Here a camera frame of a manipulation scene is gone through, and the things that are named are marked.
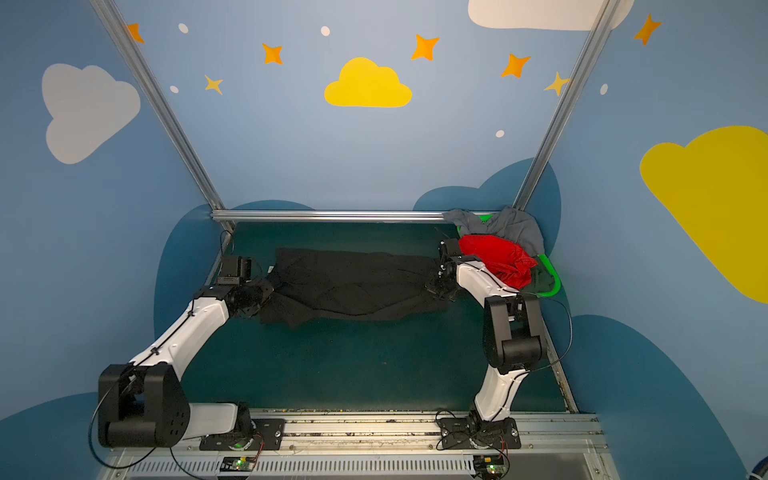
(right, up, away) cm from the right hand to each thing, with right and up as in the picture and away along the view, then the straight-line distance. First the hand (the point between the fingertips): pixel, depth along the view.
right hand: (432, 288), depth 96 cm
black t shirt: (-42, 0, +6) cm, 43 cm away
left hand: (-48, +1, -8) cm, 49 cm away
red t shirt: (+25, +10, +3) cm, 27 cm away
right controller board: (+10, -41, -25) cm, 48 cm away
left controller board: (-51, -40, -25) cm, 69 cm away
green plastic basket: (+23, +25, +18) cm, 38 cm away
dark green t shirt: (+33, +3, -5) cm, 34 cm away
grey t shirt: (+31, +23, +15) cm, 42 cm away
